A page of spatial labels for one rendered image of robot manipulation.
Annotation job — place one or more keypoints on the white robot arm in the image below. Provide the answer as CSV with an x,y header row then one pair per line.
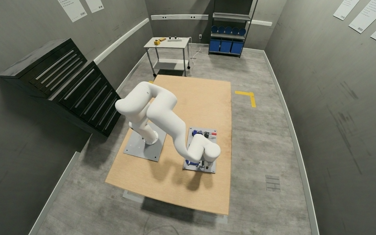
x,y
138,110

